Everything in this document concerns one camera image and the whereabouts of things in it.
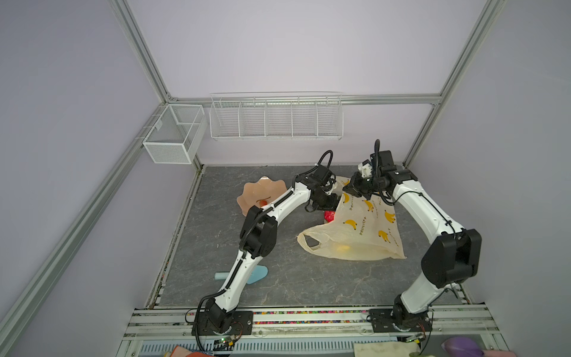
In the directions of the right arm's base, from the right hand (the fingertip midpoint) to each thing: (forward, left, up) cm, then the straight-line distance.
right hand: (343, 189), depth 85 cm
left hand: (-3, 0, -11) cm, 11 cm away
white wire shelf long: (+34, +27, +11) cm, 45 cm away
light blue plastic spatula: (-26, +33, -19) cm, 46 cm away
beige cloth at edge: (-49, -9, -19) cm, 53 cm away
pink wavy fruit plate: (+14, +34, -17) cm, 41 cm away
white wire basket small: (+25, +71, +7) cm, 76 cm away
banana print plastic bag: (-14, -7, -7) cm, 17 cm away
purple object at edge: (-48, -35, -21) cm, 63 cm away
